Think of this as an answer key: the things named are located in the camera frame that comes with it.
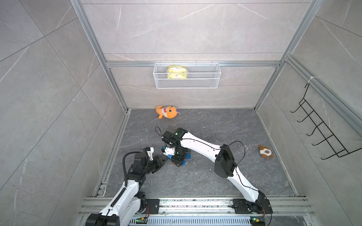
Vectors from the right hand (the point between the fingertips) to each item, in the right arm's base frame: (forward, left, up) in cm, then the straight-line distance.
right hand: (180, 160), depth 85 cm
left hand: (+1, +8, +3) cm, 9 cm away
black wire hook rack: (-5, -70, +26) cm, 75 cm away
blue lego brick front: (-1, +6, +8) cm, 10 cm away
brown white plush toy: (+6, -56, -2) cm, 56 cm away
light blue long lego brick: (-4, -2, +8) cm, 9 cm away
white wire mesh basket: (+54, -15, +25) cm, 61 cm away
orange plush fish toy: (+38, +9, +3) cm, 40 cm away
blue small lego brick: (+4, -5, -4) cm, 8 cm away
